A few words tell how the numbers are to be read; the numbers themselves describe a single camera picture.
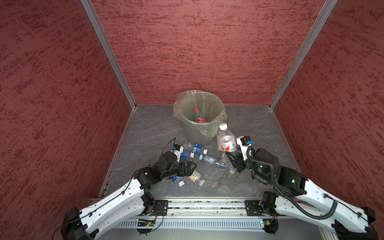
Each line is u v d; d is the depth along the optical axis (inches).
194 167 28.0
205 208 29.8
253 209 29.1
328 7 28.0
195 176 31.2
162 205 29.4
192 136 40.3
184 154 34.4
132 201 23.8
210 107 37.1
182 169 25.8
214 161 34.2
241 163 22.4
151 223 27.9
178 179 31.9
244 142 21.6
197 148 35.3
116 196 18.5
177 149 27.2
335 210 16.0
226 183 32.6
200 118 38.1
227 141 24.0
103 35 32.0
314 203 17.7
